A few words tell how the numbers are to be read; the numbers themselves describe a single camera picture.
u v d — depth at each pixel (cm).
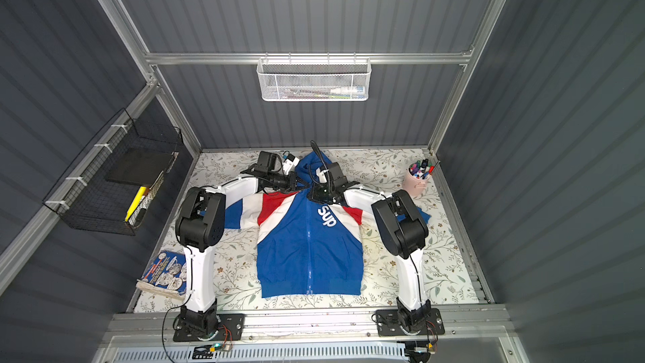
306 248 89
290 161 94
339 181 79
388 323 73
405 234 53
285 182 89
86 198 66
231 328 73
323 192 86
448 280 82
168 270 82
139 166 78
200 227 57
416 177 96
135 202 71
